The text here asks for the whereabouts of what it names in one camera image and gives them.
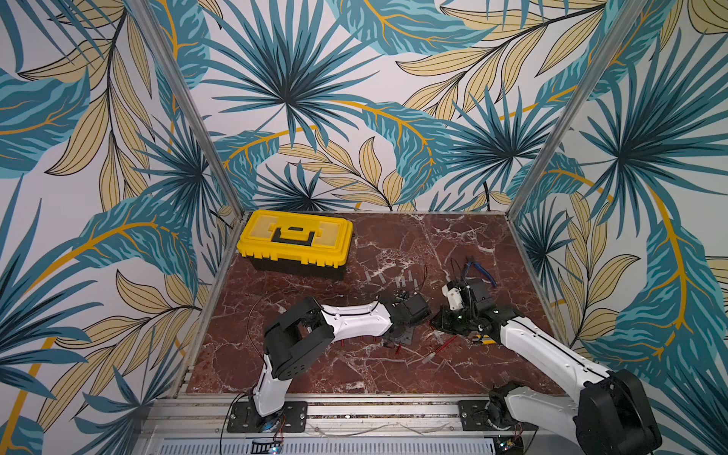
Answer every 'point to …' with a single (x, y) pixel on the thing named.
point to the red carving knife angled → (446, 344)
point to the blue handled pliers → (471, 261)
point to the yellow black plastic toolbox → (296, 244)
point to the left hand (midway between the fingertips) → (399, 337)
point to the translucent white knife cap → (368, 277)
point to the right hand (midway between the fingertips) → (430, 321)
